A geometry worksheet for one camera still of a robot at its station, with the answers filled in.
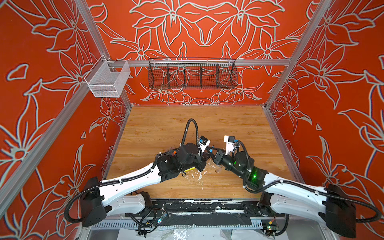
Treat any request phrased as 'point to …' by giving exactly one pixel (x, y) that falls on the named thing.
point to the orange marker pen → (175, 152)
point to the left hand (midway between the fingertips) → (209, 154)
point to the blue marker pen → (211, 148)
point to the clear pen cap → (217, 170)
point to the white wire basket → (110, 79)
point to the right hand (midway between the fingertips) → (204, 149)
